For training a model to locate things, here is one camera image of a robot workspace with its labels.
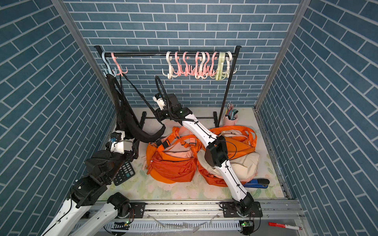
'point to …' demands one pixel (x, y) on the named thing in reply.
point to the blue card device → (257, 183)
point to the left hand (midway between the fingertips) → (135, 139)
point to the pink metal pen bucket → (231, 117)
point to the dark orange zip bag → (195, 144)
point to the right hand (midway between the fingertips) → (154, 113)
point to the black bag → (127, 123)
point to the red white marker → (285, 225)
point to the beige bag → (245, 166)
